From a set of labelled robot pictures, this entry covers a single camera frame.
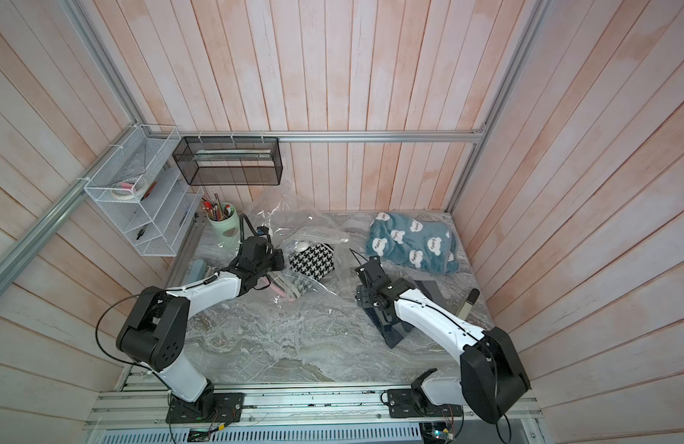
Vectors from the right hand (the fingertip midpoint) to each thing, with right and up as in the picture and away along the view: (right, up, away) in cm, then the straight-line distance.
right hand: (374, 290), depth 87 cm
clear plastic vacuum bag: (-28, +20, +11) cm, 36 cm away
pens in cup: (-56, +27, +8) cm, 62 cm away
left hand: (-31, +11, +8) cm, 34 cm away
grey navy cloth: (+5, -12, -2) cm, 14 cm away
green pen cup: (-54, +22, +13) cm, 60 cm away
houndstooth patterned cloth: (-19, +9, +8) cm, 23 cm away
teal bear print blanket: (+22, +14, +17) cm, 31 cm away
